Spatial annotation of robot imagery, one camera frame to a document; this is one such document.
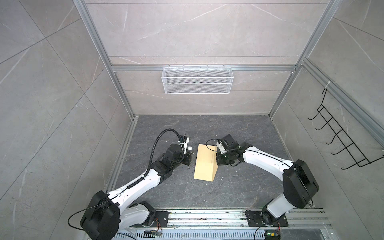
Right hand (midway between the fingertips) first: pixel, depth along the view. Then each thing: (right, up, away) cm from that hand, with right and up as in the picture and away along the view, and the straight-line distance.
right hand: (216, 160), depth 88 cm
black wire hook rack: (+55, +15, -21) cm, 60 cm away
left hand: (-15, +8, -6) cm, 18 cm away
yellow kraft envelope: (-6, -3, +3) cm, 7 cm away
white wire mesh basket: (-11, +52, +13) cm, 55 cm away
